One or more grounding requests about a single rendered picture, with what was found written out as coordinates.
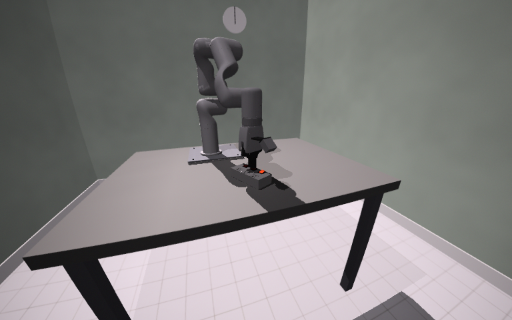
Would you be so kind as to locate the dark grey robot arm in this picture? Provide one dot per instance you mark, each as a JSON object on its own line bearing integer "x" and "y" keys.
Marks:
{"x": 226, "y": 53}

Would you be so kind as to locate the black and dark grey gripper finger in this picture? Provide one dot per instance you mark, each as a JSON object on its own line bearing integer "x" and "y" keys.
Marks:
{"x": 255, "y": 155}
{"x": 251, "y": 161}

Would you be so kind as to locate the dark grey power strip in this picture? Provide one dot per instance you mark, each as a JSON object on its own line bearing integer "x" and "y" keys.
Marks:
{"x": 254, "y": 177}

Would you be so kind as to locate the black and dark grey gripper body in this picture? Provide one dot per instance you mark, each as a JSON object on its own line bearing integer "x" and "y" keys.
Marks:
{"x": 245, "y": 135}

